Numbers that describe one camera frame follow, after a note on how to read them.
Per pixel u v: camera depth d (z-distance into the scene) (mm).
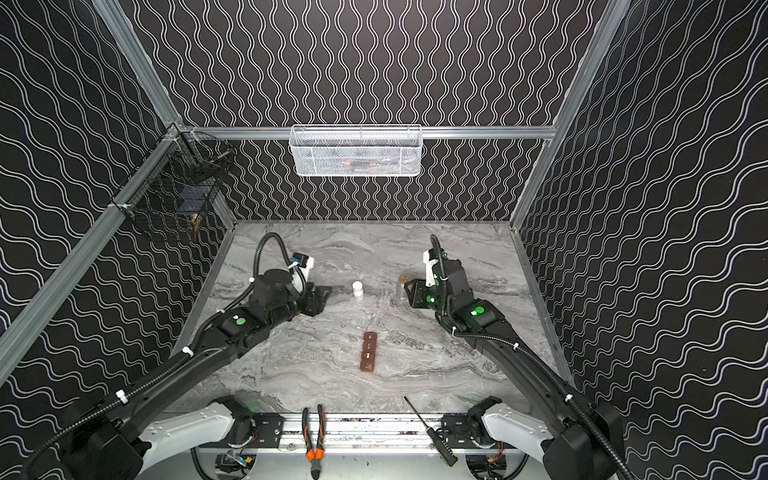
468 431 737
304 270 683
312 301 678
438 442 719
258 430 742
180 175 973
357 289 948
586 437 383
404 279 1059
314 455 708
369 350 873
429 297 667
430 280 689
